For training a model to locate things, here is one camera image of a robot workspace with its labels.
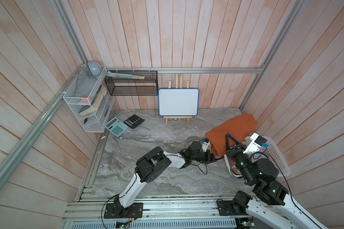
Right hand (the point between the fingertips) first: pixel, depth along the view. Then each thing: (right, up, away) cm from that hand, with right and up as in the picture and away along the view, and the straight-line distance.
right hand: (225, 134), depth 62 cm
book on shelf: (-73, +13, +18) cm, 76 cm away
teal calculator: (-66, +3, +45) cm, 80 cm away
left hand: (+5, -17, +19) cm, 26 cm away
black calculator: (-54, +7, +49) cm, 73 cm away
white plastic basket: (+40, -14, +26) cm, 49 cm away
